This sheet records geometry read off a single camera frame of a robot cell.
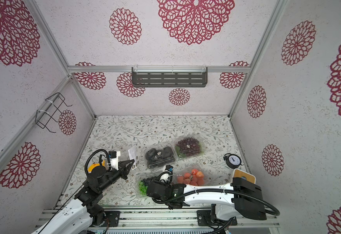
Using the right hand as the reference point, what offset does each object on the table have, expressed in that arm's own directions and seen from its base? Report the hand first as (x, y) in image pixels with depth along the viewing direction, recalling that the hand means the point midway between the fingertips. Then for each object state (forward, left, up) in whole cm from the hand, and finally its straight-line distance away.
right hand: (148, 182), depth 75 cm
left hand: (+9, +8, +5) cm, 13 cm away
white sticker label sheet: (+11, +8, +8) cm, 16 cm away
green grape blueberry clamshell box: (+2, +5, -7) cm, 9 cm away
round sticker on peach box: (+5, -23, -6) cm, 24 cm away
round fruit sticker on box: (+19, -4, -3) cm, 20 cm away
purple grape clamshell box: (+24, -28, -7) cm, 38 cm away
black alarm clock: (+18, -51, -10) cm, 55 cm away
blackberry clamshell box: (+15, 0, -5) cm, 15 cm away
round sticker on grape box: (+24, -22, -3) cm, 33 cm away
